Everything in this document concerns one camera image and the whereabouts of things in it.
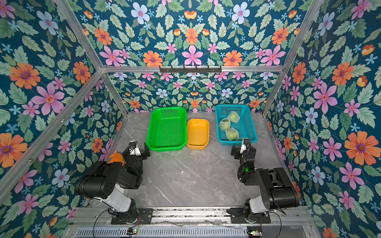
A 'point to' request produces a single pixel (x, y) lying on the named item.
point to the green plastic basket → (166, 129)
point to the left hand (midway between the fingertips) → (138, 144)
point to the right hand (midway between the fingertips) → (246, 143)
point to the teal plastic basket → (245, 126)
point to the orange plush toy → (116, 157)
